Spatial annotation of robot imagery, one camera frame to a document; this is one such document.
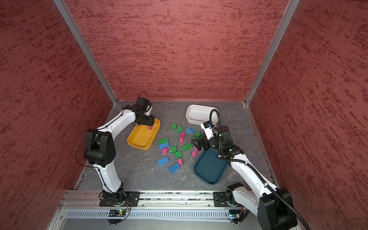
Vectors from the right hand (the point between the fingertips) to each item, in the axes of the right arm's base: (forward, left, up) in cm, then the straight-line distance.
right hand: (196, 140), depth 80 cm
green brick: (+20, +15, -14) cm, 29 cm away
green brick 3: (+1, +14, -13) cm, 19 cm away
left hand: (+16, +31, -5) cm, 35 cm away
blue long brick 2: (-6, +21, -14) cm, 26 cm away
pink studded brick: (0, +20, -13) cm, 24 cm away
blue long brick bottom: (-10, +14, -15) cm, 23 cm away
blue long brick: (+5, +21, -15) cm, 26 cm away
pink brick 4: (-7, +1, +3) cm, 8 cm away
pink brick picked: (+19, +32, -13) cm, 39 cm away
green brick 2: (+17, +11, -13) cm, 24 cm away
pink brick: (+12, +9, -13) cm, 20 cm away
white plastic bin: (+29, -5, -12) cm, 32 cm away
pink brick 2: (+7, +9, -12) cm, 17 cm away
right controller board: (-35, -17, -16) cm, 42 cm away
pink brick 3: (-7, +10, -13) cm, 18 cm away
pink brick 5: (-2, +1, -13) cm, 14 cm away
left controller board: (-32, +43, -17) cm, 57 cm away
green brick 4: (-3, +11, -12) cm, 16 cm away
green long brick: (+3, +5, -13) cm, 15 cm away
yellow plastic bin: (+11, +37, -13) cm, 40 cm away
